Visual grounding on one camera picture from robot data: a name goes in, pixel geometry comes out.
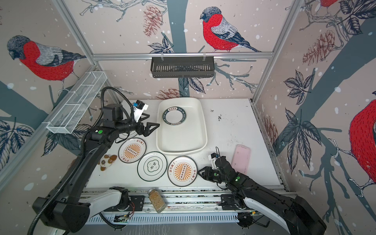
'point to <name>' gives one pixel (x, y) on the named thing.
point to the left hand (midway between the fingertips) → (152, 119)
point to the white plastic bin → (181, 127)
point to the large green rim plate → (174, 115)
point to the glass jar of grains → (158, 203)
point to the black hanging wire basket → (186, 66)
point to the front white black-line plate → (152, 166)
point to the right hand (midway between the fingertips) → (198, 175)
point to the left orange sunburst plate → (131, 150)
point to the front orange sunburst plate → (181, 171)
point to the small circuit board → (121, 218)
